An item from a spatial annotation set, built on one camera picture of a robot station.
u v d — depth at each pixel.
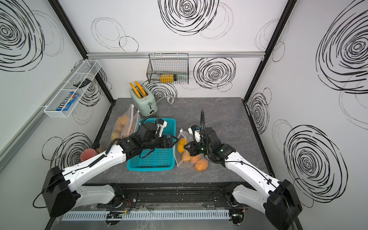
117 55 0.91
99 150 0.85
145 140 0.58
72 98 0.72
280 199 0.39
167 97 1.20
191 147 0.67
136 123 0.87
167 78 0.87
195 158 0.83
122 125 0.96
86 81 0.81
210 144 0.59
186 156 0.80
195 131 0.69
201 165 0.81
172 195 0.77
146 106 1.00
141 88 1.02
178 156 0.81
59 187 0.39
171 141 0.68
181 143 0.79
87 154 0.81
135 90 0.97
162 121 0.71
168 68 0.99
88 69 0.92
